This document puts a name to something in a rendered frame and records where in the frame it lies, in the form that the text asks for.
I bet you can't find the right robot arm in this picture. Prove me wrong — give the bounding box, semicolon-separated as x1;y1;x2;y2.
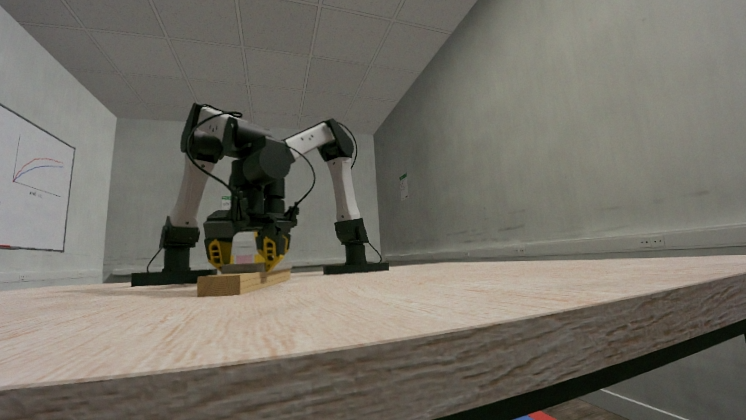
131;102;291;277

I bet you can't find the light wooden beam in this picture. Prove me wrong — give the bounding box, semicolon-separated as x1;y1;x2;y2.
197;269;290;297

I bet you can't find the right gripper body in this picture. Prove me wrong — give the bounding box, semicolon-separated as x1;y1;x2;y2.
204;190;286;260

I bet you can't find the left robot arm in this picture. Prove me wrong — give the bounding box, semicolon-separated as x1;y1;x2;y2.
261;118;389;270

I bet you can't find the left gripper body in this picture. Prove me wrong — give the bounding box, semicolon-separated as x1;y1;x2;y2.
255;199;291;251

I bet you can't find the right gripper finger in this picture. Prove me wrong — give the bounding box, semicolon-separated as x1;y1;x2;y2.
208;239;232;272
264;236;284;272

